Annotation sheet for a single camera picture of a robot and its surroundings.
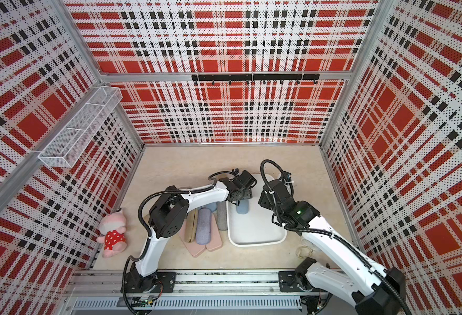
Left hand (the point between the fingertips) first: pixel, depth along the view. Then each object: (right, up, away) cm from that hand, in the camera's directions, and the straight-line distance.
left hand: (246, 192), depth 97 cm
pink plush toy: (-58, -13, -13) cm, 61 cm away
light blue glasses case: (-2, -7, -6) cm, 9 cm away
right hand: (+9, +2, -20) cm, 22 cm away
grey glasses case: (-11, -9, -8) cm, 17 cm away
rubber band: (+23, -22, -17) cm, 36 cm away
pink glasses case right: (-13, -19, -16) cm, 28 cm away
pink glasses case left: (-22, -21, -16) cm, 34 cm away
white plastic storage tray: (+4, -15, -9) cm, 18 cm away
